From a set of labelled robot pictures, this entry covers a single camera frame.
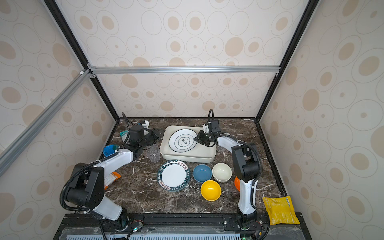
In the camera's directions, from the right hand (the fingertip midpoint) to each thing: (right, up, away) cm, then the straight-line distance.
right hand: (194, 138), depth 97 cm
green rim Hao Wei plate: (-13, -23, -6) cm, 27 cm away
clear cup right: (+18, -8, +3) cm, 20 cm away
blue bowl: (+5, -21, -7) cm, 22 cm away
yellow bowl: (+9, -28, -15) cm, 33 cm away
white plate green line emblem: (-8, -2, +1) cm, 8 cm away
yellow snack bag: (+44, -36, -22) cm, 61 cm away
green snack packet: (-51, +2, +10) cm, 52 cm away
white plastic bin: (+4, -10, +3) cm, 11 cm away
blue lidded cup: (-51, -6, -8) cm, 52 cm away
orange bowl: (+24, -24, -14) cm, 37 cm away
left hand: (-15, +6, -11) cm, 20 cm away
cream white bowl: (+17, -20, -8) cm, 27 cm away
